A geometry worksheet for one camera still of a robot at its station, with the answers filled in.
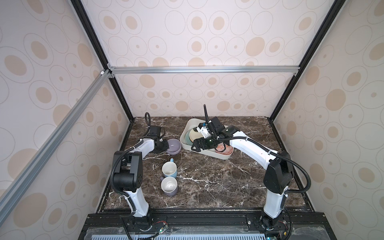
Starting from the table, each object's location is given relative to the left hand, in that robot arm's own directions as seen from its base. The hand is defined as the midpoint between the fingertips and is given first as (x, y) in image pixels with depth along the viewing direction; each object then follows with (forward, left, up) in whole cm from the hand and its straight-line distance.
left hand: (170, 143), depth 97 cm
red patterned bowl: (-4, -38, -4) cm, 38 cm away
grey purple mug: (-26, -2, -5) cm, 26 cm away
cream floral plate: (+9, -16, -3) cm, 18 cm away
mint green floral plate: (+7, -11, -5) cm, 14 cm away
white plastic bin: (+18, -12, -1) cm, 22 cm away
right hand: (-8, -18, +9) cm, 22 cm away
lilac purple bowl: (0, -3, -5) cm, 6 cm away
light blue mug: (-17, -2, -1) cm, 17 cm away
